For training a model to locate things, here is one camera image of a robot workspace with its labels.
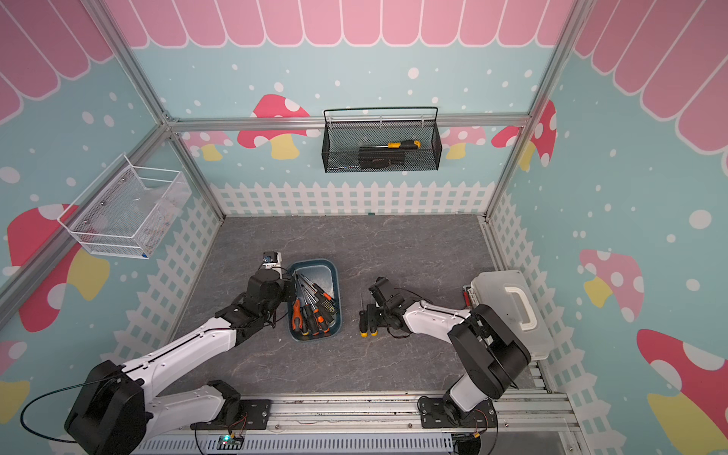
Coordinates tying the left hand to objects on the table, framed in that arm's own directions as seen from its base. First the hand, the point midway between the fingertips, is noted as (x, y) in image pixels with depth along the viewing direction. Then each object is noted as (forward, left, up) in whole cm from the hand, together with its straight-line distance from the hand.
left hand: (290, 279), depth 86 cm
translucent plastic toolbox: (-4, -65, 0) cm, 65 cm away
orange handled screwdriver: (-8, -2, -7) cm, 11 cm away
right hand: (-6, -24, -12) cm, 28 cm away
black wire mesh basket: (+45, -14, +20) cm, 51 cm away
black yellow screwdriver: (-7, -22, -13) cm, 27 cm away
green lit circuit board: (-40, +11, -16) cm, 44 cm away
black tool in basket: (+31, -27, +22) cm, 47 cm away
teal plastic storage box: (+5, -9, -4) cm, 11 cm away
